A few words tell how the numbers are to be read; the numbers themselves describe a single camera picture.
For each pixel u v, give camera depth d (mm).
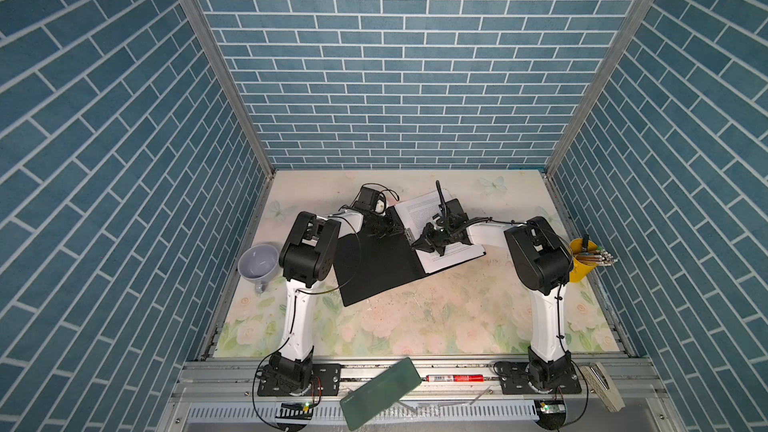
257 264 865
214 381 749
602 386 717
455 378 737
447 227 829
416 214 1087
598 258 774
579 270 850
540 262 559
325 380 735
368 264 932
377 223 927
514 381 733
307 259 580
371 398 707
